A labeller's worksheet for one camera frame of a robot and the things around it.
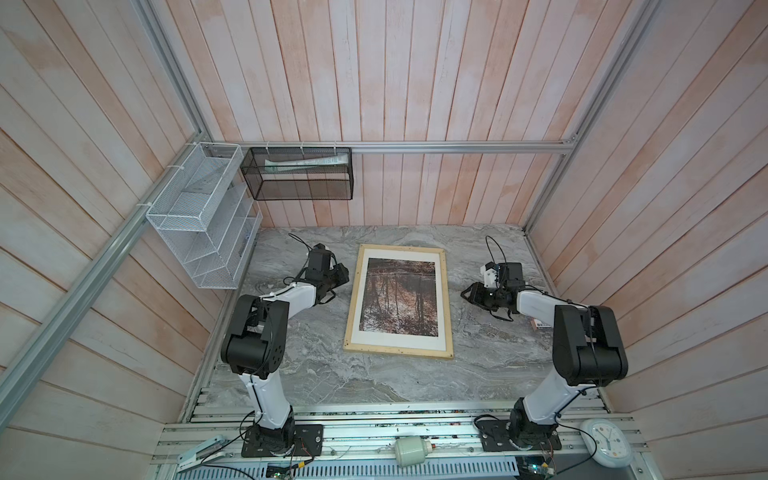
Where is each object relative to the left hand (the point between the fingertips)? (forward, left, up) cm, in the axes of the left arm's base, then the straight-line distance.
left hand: (346, 275), depth 99 cm
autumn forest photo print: (-5, -18, -6) cm, 20 cm away
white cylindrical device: (-50, -19, +2) cm, 54 cm away
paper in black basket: (+21, +22, +29) cm, 42 cm away
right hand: (-5, -40, -3) cm, 41 cm away
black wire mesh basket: (+29, +17, +20) cm, 39 cm away
